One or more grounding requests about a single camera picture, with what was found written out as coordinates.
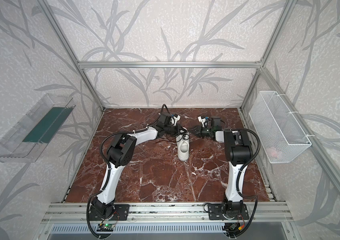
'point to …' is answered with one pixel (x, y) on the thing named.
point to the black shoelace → (174, 137)
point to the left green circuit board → (105, 227)
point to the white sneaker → (182, 139)
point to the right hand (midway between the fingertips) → (190, 127)
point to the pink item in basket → (272, 151)
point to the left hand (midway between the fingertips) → (188, 127)
